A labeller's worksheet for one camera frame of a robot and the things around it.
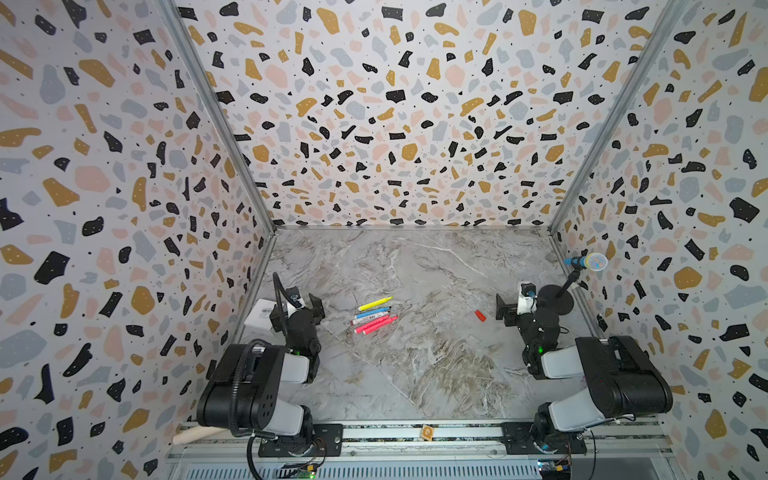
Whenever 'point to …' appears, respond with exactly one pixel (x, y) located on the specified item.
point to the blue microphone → (593, 261)
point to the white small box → (259, 319)
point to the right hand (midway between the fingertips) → (517, 293)
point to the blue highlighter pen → (365, 314)
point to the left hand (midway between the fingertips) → (296, 299)
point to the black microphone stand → (556, 297)
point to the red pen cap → (480, 315)
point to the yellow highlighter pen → (374, 303)
